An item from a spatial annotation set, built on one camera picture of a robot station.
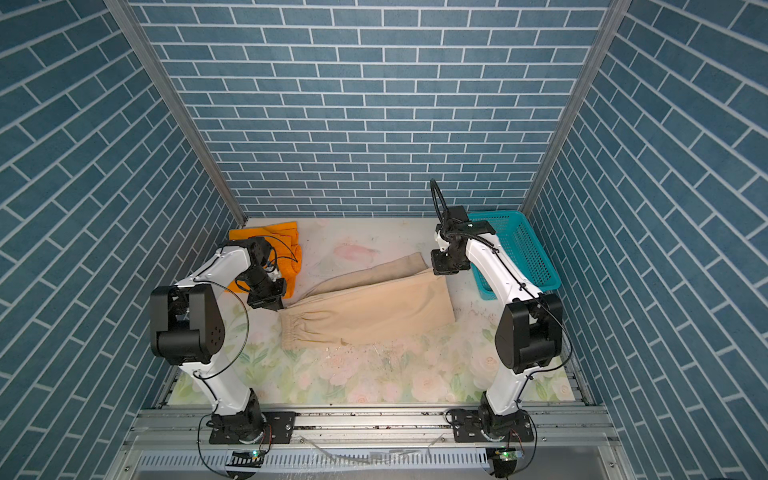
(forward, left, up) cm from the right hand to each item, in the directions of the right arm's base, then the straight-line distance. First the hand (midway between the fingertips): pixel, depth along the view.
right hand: (439, 265), depth 88 cm
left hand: (-12, +47, -8) cm, 49 cm away
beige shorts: (-7, +12, -8) cm, 15 cm away
